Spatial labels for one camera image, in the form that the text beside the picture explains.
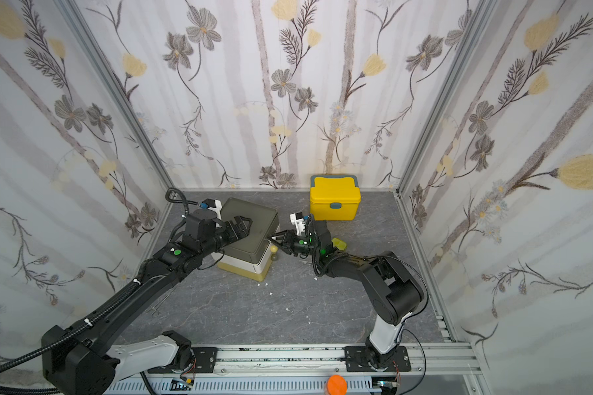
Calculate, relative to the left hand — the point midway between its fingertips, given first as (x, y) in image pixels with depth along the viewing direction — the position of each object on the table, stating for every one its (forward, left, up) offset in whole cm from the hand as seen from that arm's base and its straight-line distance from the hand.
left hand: (246, 223), depth 77 cm
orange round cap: (-42, -25, -14) cm, 51 cm away
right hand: (-3, -7, -4) cm, 9 cm away
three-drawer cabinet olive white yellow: (-9, -1, -6) cm, 11 cm away
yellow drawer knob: (-2, -8, -13) cm, 15 cm away
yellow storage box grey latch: (+21, -32, -11) cm, 39 cm away
